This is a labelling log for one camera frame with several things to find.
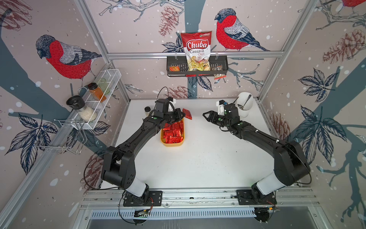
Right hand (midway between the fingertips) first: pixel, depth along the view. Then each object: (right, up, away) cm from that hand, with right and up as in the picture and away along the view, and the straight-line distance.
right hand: (204, 114), depth 86 cm
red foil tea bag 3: (-20, -16, +3) cm, 26 cm away
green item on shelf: (-61, +18, -6) cm, 63 cm away
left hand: (-10, +2, -4) cm, 11 cm away
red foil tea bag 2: (-20, -11, +7) cm, 23 cm away
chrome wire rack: (-63, -8, -28) cm, 69 cm away
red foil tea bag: (-10, 0, +1) cm, 11 cm away
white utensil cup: (+33, +11, +17) cm, 39 cm away
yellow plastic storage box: (-27, -18, +4) cm, 32 cm away
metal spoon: (+32, +5, +23) cm, 40 cm away
